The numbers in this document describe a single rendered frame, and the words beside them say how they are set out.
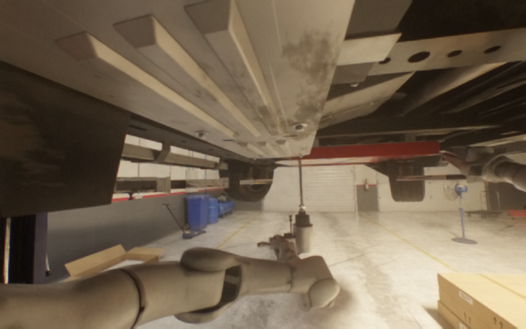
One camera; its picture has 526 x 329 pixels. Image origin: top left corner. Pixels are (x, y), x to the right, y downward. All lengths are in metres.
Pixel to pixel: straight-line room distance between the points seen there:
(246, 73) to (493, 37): 0.37
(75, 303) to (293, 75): 0.27
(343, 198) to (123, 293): 9.50
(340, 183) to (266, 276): 9.22
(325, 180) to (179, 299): 9.26
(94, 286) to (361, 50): 0.35
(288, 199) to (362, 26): 9.36
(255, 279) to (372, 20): 0.41
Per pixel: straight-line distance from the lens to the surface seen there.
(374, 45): 0.23
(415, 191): 2.09
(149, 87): 0.21
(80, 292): 0.26
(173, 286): 0.34
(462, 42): 0.43
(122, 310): 0.29
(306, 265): 0.50
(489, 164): 0.87
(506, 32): 0.45
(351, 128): 0.89
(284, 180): 9.46
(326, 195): 9.52
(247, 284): 0.43
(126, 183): 1.29
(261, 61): 0.17
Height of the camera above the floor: 1.51
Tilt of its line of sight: 5 degrees up
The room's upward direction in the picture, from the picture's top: 1 degrees counter-clockwise
